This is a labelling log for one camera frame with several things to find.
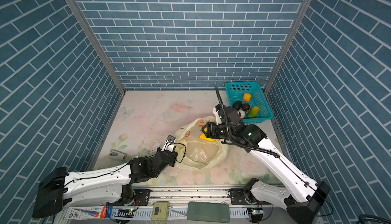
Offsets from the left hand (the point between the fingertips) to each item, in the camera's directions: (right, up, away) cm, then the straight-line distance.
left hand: (177, 149), depth 79 cm
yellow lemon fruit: (+47, +29, +32) cm, 64 cm away
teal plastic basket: (+50, +33, +35) cm, 69 cm away
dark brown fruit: (+44, +22, +26) cm, 55 cm away
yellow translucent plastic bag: (+8, -3, +7) cm, 11 cm away
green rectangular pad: (+16, -26, -9) cm, 32 cm away
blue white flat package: (-39, -26, -11) cm, 48 cm away
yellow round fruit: (+14, +4, +13) cm, 20 cm away
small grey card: (-36, -5, +7) cm, 37 cm away
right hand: (+14, +13, -10) cm, 21 cm away
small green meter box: (-6, -26, -10) cm, 28 cm away
